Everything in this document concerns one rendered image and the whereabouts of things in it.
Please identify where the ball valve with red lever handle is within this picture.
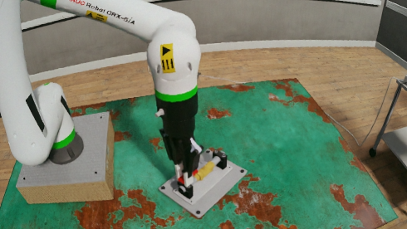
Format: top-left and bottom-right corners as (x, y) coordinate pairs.
(173, 149), (233, 205)

